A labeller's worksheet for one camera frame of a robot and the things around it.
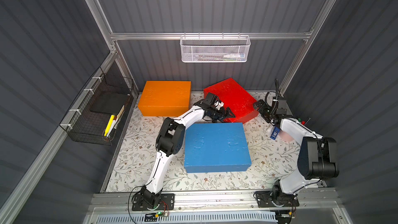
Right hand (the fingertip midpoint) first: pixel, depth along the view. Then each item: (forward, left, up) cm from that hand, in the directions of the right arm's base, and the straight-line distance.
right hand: (260, 107), depth 93 cm
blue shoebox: (-25, +28, -3) cm, 37 cm away
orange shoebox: (+9, +60, -3) cm, 61 cm away
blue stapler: (-12, -9, -11) cm, 19 cm away
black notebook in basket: (-8, +83, +13) cm, 84 cm away
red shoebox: (+6, +10, -3) cm, 12 cm away
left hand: (-8, +16, -3) cm, 19 cm away
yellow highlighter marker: (-21, +78, +13) cm, 82 cm away
